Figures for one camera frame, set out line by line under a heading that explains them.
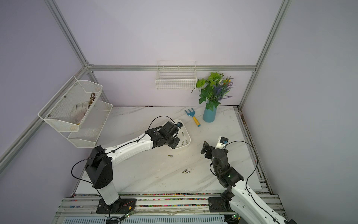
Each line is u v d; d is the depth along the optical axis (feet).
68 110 2.50
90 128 3.04
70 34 2.52
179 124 2.50
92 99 2.67
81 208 2.43
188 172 2.81
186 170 2.82
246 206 1.88
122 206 2.35
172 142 2.47
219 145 2.26
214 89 2.82
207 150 2.35
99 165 1.48
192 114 3.76
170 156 3.05
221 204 2.40
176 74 3.50
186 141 3.24
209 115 3.63
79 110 2.57
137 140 1.79
